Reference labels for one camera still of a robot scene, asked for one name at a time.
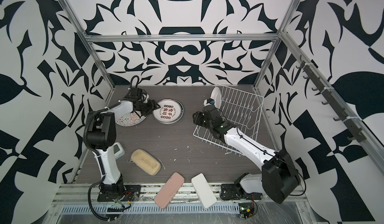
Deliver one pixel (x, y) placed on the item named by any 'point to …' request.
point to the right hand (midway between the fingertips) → (195, 114)
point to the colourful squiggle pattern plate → (130, 119)
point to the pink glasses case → (168, 192)
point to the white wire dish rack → (241, 108)
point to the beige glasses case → (146, 162)
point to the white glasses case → (205, 193)
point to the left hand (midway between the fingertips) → (158, 105)
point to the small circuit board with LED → (246, 210)
